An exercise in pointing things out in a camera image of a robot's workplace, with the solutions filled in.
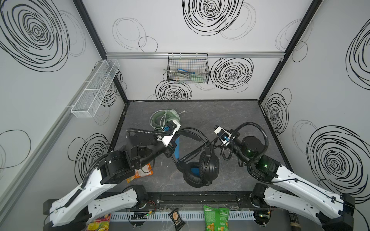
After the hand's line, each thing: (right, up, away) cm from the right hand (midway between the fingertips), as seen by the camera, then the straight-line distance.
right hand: (217, 125), depth 65 cm
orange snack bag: (-37, -27, +18) cm, 50 cm away
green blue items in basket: (-14, +28, +21) cm, 38 cm away
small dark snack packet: (-18, -46, +2) cm, 50 cm away
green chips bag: (0, -43, +1) cm, 43 cm away
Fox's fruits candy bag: (-53, -45, 0) cm, 69 cm away
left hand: (-17, -2, -9) cm, 19 cm away
